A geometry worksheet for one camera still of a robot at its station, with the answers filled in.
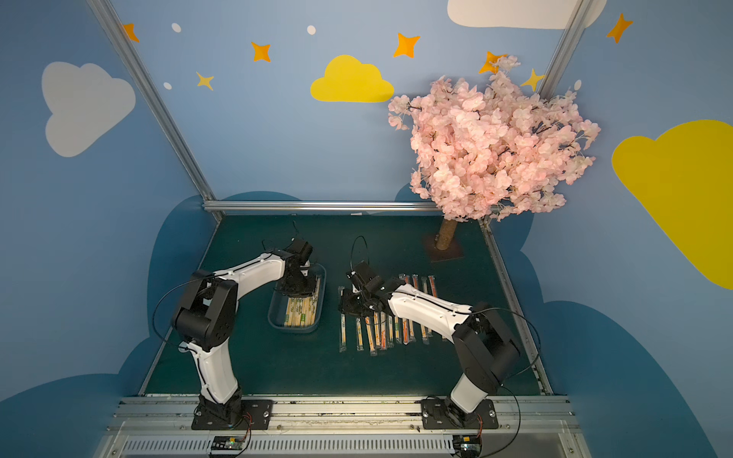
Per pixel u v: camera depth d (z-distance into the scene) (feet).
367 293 2.17
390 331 2.97
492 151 2.34
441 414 2.44
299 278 2.77
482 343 1.47
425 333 2.94
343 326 2.97
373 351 2.82
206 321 1.66
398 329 2.97
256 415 2.41
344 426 2.42
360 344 2.83
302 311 3.05
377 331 2.96
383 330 2.96
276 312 3.03
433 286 3.31
